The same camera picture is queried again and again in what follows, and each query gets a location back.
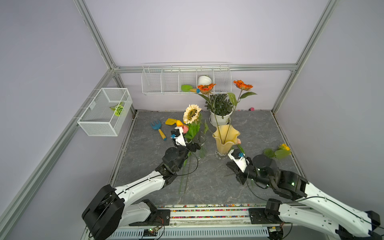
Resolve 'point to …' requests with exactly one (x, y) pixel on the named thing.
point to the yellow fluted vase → (232, 139)
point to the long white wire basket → (184, 78)
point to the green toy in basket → (118, 109)
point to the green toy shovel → (187, 88)
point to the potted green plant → (220, 109)
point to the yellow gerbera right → (283, 151)
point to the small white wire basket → (105, 114)
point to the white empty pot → (204, 80)
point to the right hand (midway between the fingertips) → (228, 162)
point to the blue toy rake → (157, 126)
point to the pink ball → (252, 109)
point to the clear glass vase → (201, 139)
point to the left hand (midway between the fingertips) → (194, 131)
